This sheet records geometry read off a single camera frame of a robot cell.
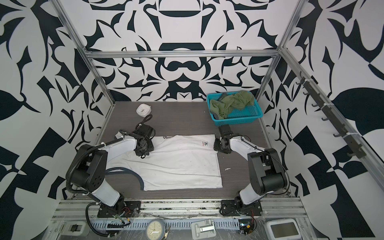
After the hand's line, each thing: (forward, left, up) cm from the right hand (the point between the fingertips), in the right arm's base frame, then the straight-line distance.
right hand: (219, 145), depth 93 cm
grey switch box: (-41, +67, +3) cm, 79 cm away
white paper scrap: (-13, -4, -3) cm, 14 cm away
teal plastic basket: (+26, -26, -3) cm, 37 cm away
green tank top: (+26, -4, +6) cm, 27 cm away
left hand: (0, +43, +1) cm, 43 cm away
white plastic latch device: (-41, +12, 0) cm, 43 cm away
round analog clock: (-42, +33, +2) cm, 53 cm away
